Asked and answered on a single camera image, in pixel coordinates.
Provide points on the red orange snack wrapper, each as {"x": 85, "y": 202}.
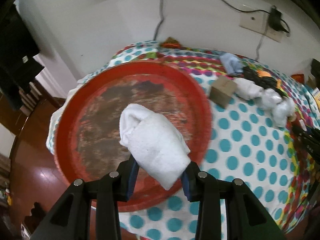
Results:
{"x": 171, "y": 43}

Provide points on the white plastic bag bundle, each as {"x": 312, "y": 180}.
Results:
{"x": 282, "y": 111}

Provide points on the red gold cigarette box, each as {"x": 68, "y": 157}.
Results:
{"x": 299, "y": 122}

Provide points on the black stand on right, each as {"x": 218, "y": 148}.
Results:
{"x": 315, "y": 68}

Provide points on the white sock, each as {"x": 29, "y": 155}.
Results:
{"x": 247, "y": 89}

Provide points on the white towel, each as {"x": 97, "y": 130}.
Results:
{"x": 157, "y": 146}

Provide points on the black plastic bag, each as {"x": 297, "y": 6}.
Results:
{"x": 266, "y": 82}

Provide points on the polka dot bed sheet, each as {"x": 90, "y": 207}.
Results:
{"x": 242, "y": 140}

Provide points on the red packet at wall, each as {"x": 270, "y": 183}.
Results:
{"x": 298, "y": 77}

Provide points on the white wall socket plate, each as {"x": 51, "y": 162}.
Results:
{"x": 272, "y": 34}

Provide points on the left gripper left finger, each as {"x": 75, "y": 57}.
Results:
{"x": 128, "y": 171}

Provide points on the brown red cardboard box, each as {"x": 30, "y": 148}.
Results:
{"x": 222, "y": 90}

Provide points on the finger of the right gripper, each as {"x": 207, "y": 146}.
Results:
{"x": 309, "y": 138}

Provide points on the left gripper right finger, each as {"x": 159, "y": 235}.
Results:
{"x": 189, "y": 180}

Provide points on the light blue cloth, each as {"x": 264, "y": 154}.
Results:
{"x": 231, "y": 63}

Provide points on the yellow white medicine box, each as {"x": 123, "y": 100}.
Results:
{"x": 316, "y": 95}

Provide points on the round red wooden tray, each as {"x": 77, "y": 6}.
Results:
{"x": 87, "y": 137}

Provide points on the black power adapter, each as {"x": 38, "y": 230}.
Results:
{"x": 274, "y": 19}

